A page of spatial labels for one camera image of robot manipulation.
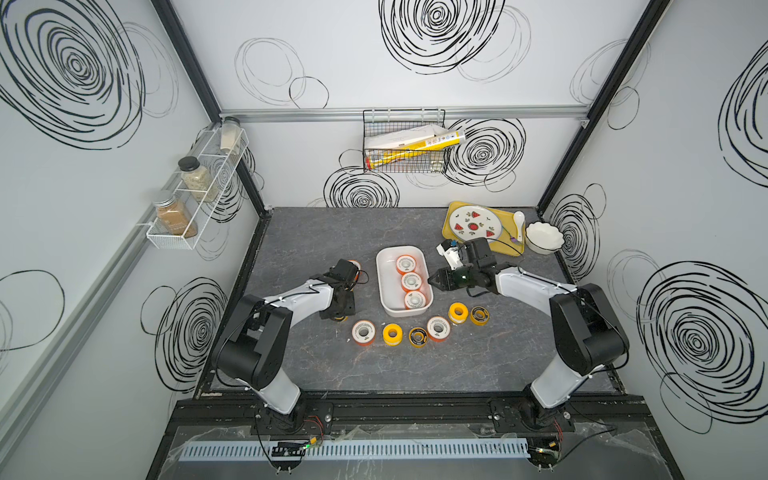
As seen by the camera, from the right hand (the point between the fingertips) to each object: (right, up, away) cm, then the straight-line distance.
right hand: (434, 279), depth 91 cm
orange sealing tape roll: (-8, +4, +11) cm, 14 cm away
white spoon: (+37, +21, +25) cm, 49 cm away
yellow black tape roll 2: (+14, -11, 0) cm, 18 cm away
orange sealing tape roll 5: (-22, -15, -4) cm, 27 cm away
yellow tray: (+31, +12, +20) cm, 39 cm away
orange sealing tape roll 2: (-7, -2, +6) cm, 9 cm away
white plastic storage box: (-13, -5, +5) cm, 15 cm away
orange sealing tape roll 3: (-6, -7, +3) cm, 10 cm away
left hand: (-29, -9, +2) cm, 31 cm away
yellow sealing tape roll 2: (+7, -10, 0) cm, 13 cm away
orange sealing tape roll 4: (-25, +4, +11) cm, 27 cm away
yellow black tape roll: (-5, -16, -4) cm, 18 cm away
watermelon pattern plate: (+20, +19, +25) cm, 37 cm away
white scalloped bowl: (+43, +13, +18) cm, 48 cm away
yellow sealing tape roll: (-13, -15, -4) cm, 21 cm away
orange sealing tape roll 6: (+1, -14, -4) cm, 15 cm away
